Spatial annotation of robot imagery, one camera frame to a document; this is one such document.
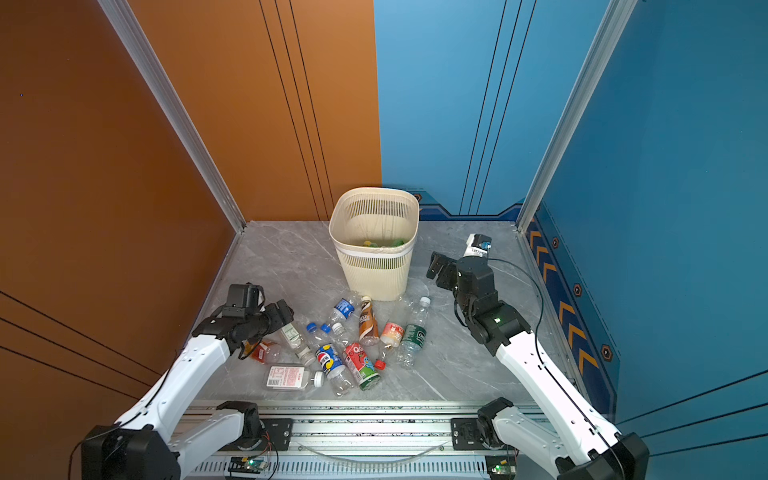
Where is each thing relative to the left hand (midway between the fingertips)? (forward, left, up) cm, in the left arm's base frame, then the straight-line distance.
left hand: (282, 314), depth 85 cm
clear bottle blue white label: (+4, -16, -4) cm, 17 cm away
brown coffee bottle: (-4, -25, -3) cm, 25 cm away
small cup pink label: (-4, -32, -4) cm, 32 cm away
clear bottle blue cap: (-2, -16, -6) cm, 17 cm away
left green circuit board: (-34, +2, -10) cm, 36 cm away
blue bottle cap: (-1, -7, -6) cm, 9 cm away
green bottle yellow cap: (+26, -23, +2) cm, 35 cm away
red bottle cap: (-12, -28, -6) cm, 31 cm away
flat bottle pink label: (-16, -5, -6) cm, 17 cm away
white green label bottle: (-6, -4, -5) cm, 9 cm away
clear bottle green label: (-5, -38, -3) cm, 38 cm away
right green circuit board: (-34, -58, -11) cm, 69 cm away
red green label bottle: (-14, -24, -4) cm, 28 cm away
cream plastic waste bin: (+30, -25, +5) cm, 39 cm away
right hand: (+6, -44, +19) cm, 48 cm away
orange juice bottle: (-10, +3, -3) cm, 11 cm away
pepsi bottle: (-13, -16, -4) cm, 21 cm away
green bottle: (+25, -33, +4) cm, 42 cm away
